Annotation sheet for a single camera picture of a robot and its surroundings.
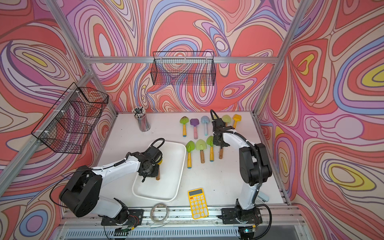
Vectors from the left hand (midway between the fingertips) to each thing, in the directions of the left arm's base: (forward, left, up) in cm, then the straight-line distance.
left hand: (157, 174), depth 88 cm
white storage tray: (-9, -7, +1) cm, 11 cm away
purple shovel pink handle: (+41, -23, +1) cm, 47 cm away
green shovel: (+22, -33, +2) cm, 40 cm away
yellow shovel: (+45, -56, +2) cm, 72 cm away
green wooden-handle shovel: (+19, -27, +2) cm, 34 cm away
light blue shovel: (+42, -32, +2) cm, 53 cm away
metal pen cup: (+33, +13, +18) cm, 40 cm away
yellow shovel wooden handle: (-3, -2, +3) cm, 5 cm away
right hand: (+17, -41, +5) cm, 45 cm away
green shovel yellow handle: (+42, -15, +2) cm, 45 cm away
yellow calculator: (-16, -24, +1) cm, 29 cm away
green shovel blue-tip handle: (+18, -20, +2) cm, 27 cm away
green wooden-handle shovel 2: (+17, -40, 0) cm, 44 cm away
